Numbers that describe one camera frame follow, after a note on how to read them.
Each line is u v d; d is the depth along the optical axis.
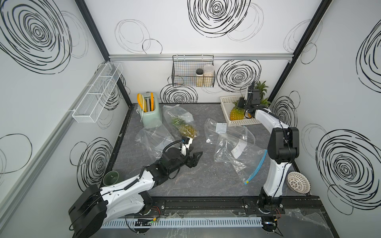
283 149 0.54
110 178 0.79
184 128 0.94
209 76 0.85
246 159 0.89
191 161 0.67
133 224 0.70
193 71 0.89
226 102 1.20
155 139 0.87
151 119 0.95
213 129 0.99
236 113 1.00
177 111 0.93
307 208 0.74
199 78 0.85
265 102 0.94
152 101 0.98
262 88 1.03
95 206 0.40
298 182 0.80
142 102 0.94
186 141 0.66
